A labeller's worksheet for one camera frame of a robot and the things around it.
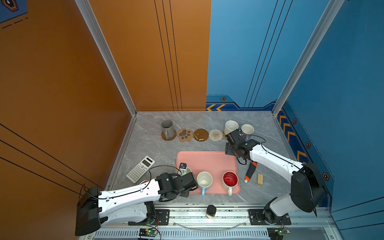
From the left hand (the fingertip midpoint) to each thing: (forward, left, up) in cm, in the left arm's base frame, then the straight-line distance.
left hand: (186, 187), depth 77 cm
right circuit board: (-18, -44, -8) cm, 48 cm away
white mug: (+42, -28, -1) cm, 51 cm away
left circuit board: (-19, +16, -8) cm, 26 cm away
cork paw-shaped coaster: (+38, +3, -6) cm, 38 cm away
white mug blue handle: (+6, -10, -4) cm, 12 cm away
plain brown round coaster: (+34, +13, -6) cm, 37 cm away
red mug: (+6, -24, -4) cm, 25 cm away
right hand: (+21, -25, +3) cm, 33 cm away
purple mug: (+39, -40, -1) cm, 56 cm away
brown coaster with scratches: (+38, -8, -6) cm, 39 cm away
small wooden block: (+6, -42, -5) cm, 42 cm away
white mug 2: (+3, +2, +13) cm, 13 cm away
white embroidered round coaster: (+38, -18, -5) cm, 42 cm away
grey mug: (+36, +14, +4) cm, 39 cm away
